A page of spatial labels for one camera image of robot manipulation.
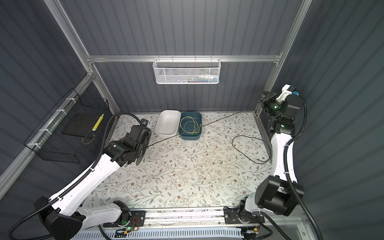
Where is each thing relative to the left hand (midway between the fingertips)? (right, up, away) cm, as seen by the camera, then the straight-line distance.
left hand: (135, 136), depth 74 cm
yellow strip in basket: (-21, +7, +4) cm, 23 cm away
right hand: (+60, +22, -5) cm, 64 cm away
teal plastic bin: (+27, +6, +38) cm, 47 cm away
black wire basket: (-34, -2, -10) cm, 35 cm away
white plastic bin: (+9, +7, +39) cm, 41 cm away
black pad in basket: (-27, +6, 0) cm, 28 cm away
